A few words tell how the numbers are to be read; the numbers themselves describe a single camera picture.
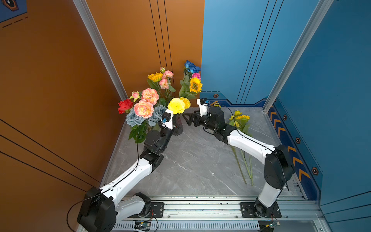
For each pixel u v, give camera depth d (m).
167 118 0.56
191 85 0.72
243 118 1.05
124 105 0.71
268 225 0.69
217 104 1.10
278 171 0.46
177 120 0.85
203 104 0.70
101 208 0.39
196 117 0.70
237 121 1.05
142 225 0.72
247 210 0.72
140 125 0.74
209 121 0.67
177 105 0.60
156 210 0.73
